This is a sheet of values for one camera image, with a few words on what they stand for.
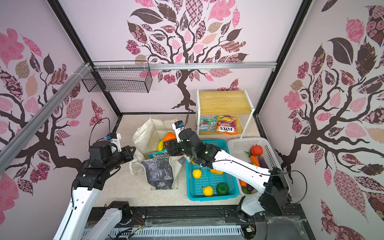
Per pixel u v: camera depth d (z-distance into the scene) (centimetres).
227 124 89
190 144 52
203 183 85
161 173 72
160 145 90
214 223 72
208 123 90
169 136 67
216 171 84
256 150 90
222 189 77
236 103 82
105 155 53
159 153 83
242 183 79
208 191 77
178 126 62
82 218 42
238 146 95
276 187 40
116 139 64
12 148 51
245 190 78
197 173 83
